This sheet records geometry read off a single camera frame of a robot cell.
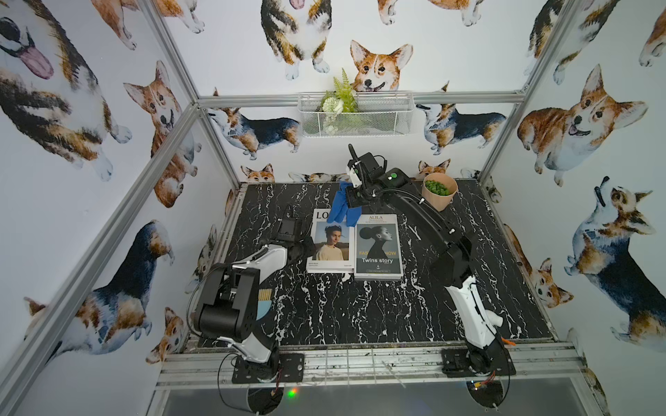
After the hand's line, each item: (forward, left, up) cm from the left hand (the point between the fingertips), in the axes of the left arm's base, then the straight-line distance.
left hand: (314, 243), depth 96 cm
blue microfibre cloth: (+6, -10, +12) cm, 17 cm away
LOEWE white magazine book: (-1, -7, 0) cm, 7 cm away
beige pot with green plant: (+20, -50, +7) cm, 54 cm away
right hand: (+6, -11, +18) cm, 22 cm away
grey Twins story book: (-5, -23, 0) cm, 24 cm away
